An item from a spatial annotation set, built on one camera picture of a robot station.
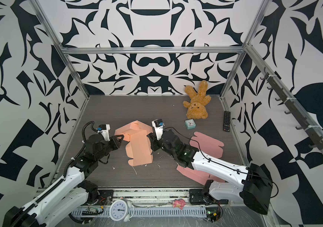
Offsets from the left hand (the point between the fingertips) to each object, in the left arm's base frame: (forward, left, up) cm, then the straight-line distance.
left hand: (123, 133), depth 79 cm
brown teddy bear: (+24, -47, -8) cm, 53 cm away
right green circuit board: (-37, -46, -18) cm, 61 cm away
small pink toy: (-32, -29, -13) cm, 45 cm away
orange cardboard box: (-7, -8, -5) cm, 12 cm away
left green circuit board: (-34, +14, -16) cm, 40 cm away
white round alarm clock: (-34, -1, -14) cm, 37 cm away
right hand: (-4, -14, +6) cm, 16 cm away
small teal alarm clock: (+15, -42, -15) cm, 47 cm away
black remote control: (+17, -69, -15) cm, 72 cm away
